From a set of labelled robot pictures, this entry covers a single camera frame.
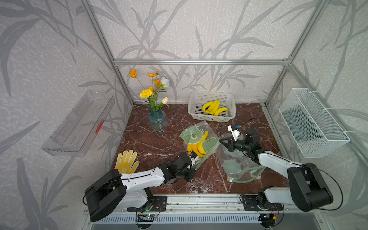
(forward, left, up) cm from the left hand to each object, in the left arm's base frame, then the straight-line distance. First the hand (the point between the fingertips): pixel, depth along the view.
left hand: (195, 173), depth 82 cm
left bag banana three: (+15, +4, 0) cm, 16 cm away
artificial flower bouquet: (+37, +26, +28) cm, 53 cm away
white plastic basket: (+60, -2, +1) cm, 60 cm away
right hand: (+16, -15, +10) cm, 24 cm away
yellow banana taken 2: (+52, -8, 0) cm, 53 cm away
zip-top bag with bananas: (+4, -27, -2) cm, 27 cm away
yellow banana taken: (+50, -20, -1) cm, 54 cm away
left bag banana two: (+15, 0, 0) cm, 15 cm away
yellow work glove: (+6, +43, -2) cm, 43 cm away
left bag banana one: (+17, -3, +2) cm, 17 cm away
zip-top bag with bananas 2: (+21, -3, +5) cm, 21 cm away
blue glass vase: (+32, +25, +6) cm, 41 cm away
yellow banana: (+52, -16, 0) cm, 54 cm away
